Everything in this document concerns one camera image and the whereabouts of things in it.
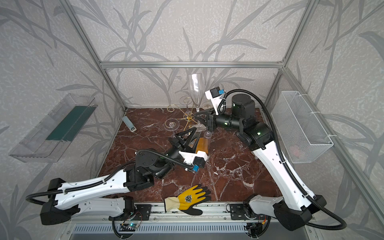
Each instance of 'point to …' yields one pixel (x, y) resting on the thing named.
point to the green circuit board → (127, 227)
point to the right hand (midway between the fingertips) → (196, 110)
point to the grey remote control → (129, 124)
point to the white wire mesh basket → (303, 137)
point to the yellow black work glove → (187, 200)
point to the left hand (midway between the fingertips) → (195, 124)
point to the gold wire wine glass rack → (188, 116)
